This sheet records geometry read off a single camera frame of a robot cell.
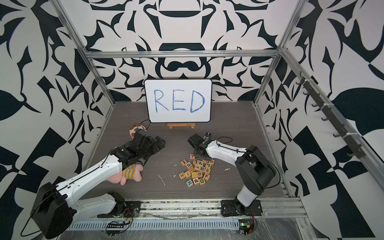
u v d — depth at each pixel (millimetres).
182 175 827
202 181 809
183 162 870
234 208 676
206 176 823
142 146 629
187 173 830
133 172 787
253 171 456
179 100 944
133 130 959
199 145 664
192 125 1016
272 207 764
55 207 384
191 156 892
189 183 796
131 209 739
